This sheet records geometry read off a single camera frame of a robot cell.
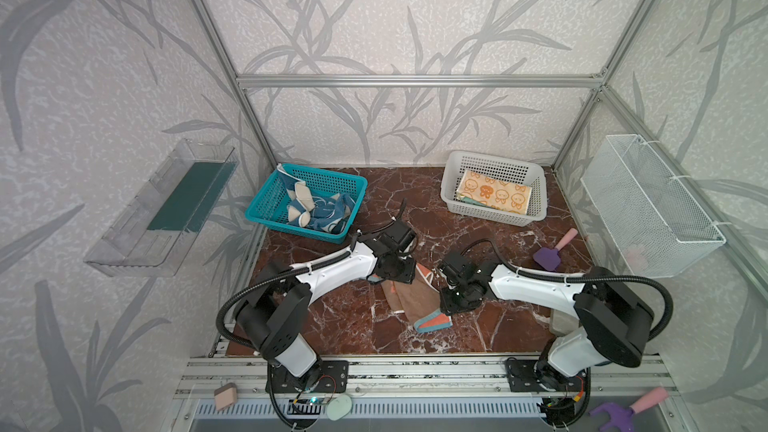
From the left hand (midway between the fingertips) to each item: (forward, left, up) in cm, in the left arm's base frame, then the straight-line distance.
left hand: (413, 267), depth 86 cm
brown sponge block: (-31, +45, -5) cm, 55 cm away
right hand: (-7, -9, -5) cm, 13 cm away
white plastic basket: (+33, -35, -3) cm, 48 cm away
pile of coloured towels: (+19, +34, 0) cm, 39 cm away
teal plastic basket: (+22, +48, 0) cm, 53 cm away
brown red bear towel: (-8, -2, -5) cm, 10 cm away
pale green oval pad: (-33, +18, -4) cm, 38 cm away
